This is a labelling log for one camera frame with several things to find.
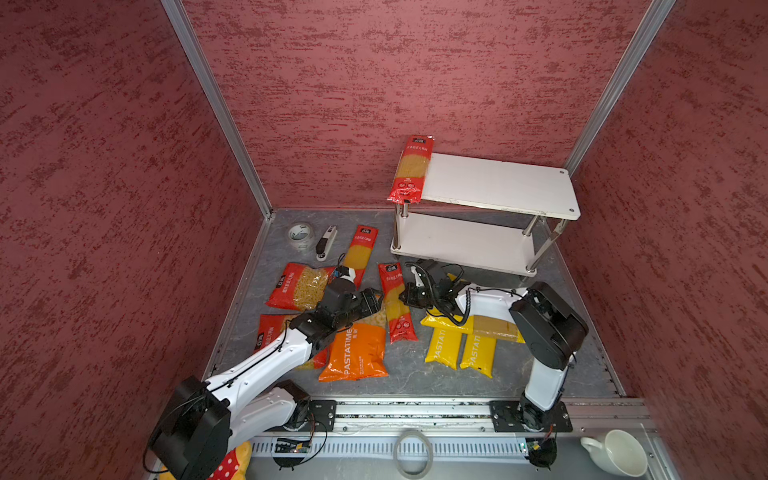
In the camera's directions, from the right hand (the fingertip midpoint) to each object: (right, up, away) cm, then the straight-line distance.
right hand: (397, 303), depth 92 cm
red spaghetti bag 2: (+1, -5, -6) cm, 8 cm away
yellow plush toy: (-36, -29, -28) cm, 54 cm away
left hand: (-6, +2, -9) cm, 11 cm away
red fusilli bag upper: (-31, +5, +3) cm, 32 cm away
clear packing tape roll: (-38, +23, +21) cm, 49 cm away
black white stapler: (-26, +18, +14) cm, 35 cm away
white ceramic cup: (+51, -29, -26) cm, 64 cm away
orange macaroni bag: (-12, -11, -11) cm, 19 cm away
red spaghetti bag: (-14, +16, +15) cm, 26 cm away
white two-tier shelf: (+24, +27, -16) cm, 40 cm away
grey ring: (+8, -31, -22) cm, 39 cm away
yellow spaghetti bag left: (+14, -11, -7) cm, 19 cm away
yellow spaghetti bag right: (+23, -12, -9) cm, 28 cm away
